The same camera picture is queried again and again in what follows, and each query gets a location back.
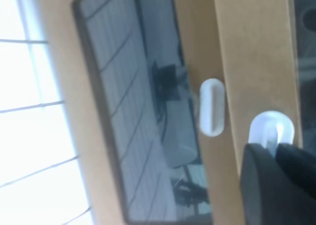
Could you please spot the white grid tablecloth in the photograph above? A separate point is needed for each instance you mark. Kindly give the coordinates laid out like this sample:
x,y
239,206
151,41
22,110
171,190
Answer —
x,y
40,178

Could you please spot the white box handle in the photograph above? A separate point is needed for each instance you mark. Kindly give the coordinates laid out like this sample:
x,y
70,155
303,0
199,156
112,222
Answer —
x,y
212,107
271,128

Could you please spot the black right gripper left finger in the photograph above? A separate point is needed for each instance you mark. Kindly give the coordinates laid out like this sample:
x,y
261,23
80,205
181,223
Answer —
x,y
269,196

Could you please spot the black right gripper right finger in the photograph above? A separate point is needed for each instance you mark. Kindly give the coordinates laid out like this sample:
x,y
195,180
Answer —
x,y
299,166

